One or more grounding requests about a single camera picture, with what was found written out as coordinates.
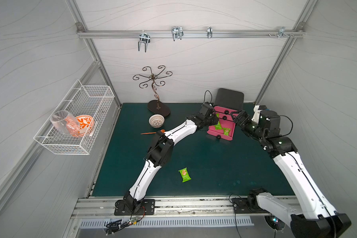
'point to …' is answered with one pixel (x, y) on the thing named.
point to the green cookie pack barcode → (217, 115)
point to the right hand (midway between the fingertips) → (235, 116)
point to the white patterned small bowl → (156, 121)
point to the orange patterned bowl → (86, 123)
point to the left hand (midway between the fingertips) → (220, 119)
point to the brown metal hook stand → (155, 106)
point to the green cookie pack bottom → (184, 174)
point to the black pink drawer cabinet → (227, 101)
